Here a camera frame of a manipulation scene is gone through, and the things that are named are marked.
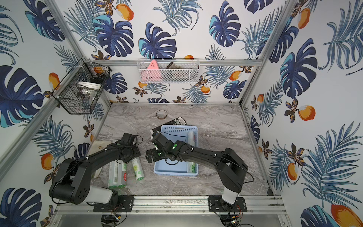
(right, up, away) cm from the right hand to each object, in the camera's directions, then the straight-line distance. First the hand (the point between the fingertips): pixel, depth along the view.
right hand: (153, 154), depth 80 cm
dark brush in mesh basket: (+11, +51, +12) cm, 53 cm away
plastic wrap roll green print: (-9, -9, +3) cm, 14 cm away
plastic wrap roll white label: (-23, -13, -1) cm, 26 cm away
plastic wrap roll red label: (-17, -13, 0) cm, 21 cm away
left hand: (-13, -2, +11) cm, 17 cm away
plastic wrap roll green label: (+22, -9, +3) cm, 24 cm away
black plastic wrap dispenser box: (+14, +19, +29) cm, 37 cm away
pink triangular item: (-2, +49, +9) cm, 49 cm away
